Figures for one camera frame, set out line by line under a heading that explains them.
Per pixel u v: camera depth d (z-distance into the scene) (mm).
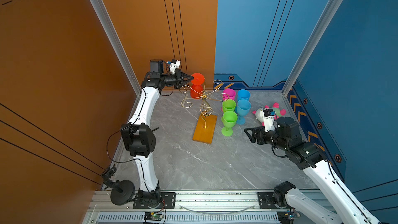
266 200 724
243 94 1010
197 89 841
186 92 756
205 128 987
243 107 939
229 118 910
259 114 644
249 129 646
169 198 743
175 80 736
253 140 633
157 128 994
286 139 510
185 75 775
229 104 975
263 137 611
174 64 772
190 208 725
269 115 609
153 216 706
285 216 701
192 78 792
